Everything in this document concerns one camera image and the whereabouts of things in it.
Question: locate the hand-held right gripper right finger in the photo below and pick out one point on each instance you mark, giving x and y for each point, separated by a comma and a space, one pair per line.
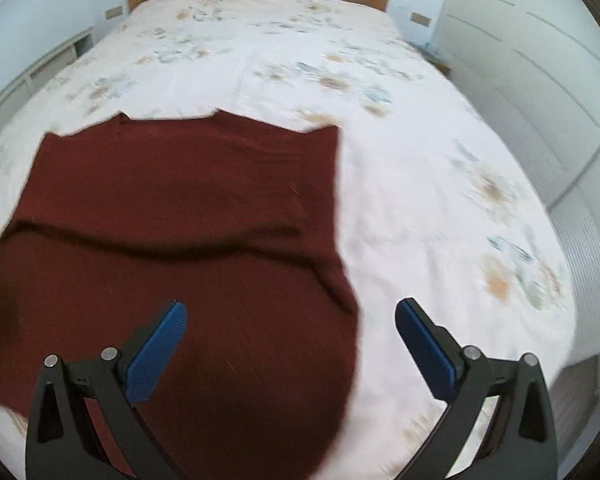
425, 347

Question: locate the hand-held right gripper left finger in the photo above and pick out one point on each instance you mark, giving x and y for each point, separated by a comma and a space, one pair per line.
160, 347

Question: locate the dark red knit sweater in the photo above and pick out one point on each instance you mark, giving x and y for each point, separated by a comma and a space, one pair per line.
180, 200

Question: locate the floral white bed sheet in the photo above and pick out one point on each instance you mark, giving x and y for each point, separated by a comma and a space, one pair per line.
405, 170

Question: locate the white slatted cabinet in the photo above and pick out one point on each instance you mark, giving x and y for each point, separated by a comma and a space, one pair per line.
45, 65

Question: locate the white wardrobe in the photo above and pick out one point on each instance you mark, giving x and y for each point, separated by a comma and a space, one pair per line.
530, 60

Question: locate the wall socket plate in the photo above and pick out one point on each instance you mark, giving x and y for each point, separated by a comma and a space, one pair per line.
421, 18
113, 11

